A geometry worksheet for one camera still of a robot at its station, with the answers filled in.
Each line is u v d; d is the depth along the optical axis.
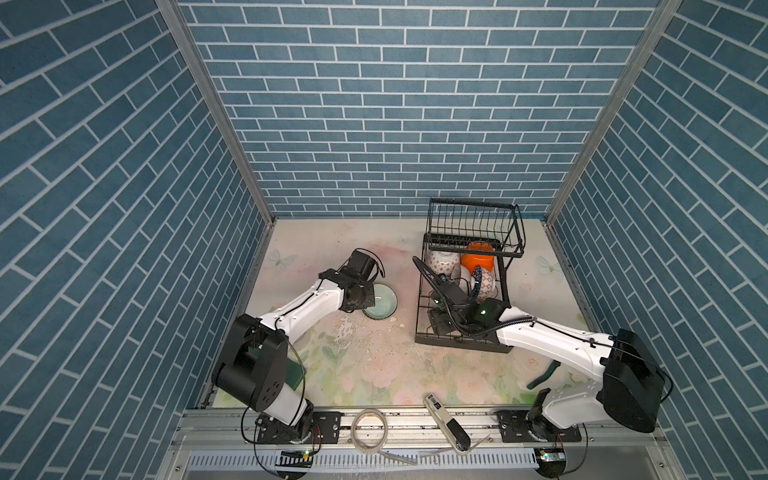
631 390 0.42
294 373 0.82
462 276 0.90
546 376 0.82
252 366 0.43
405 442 0.74
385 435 0.72
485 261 1.00
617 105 0.87
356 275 0.69
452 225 0.93
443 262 1.00
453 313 0.62
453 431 0.70
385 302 0.92
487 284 0.89
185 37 0.74
